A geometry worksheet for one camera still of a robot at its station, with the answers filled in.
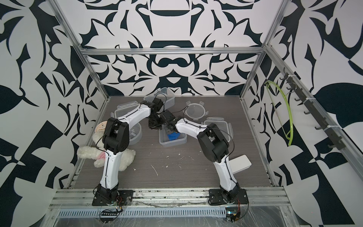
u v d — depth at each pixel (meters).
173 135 0.96
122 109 1.11
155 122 0.86
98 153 0.81
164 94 1.22
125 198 0.74
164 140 0.95
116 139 0.57
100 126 0.99
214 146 0.54
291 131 0.66
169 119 0.76
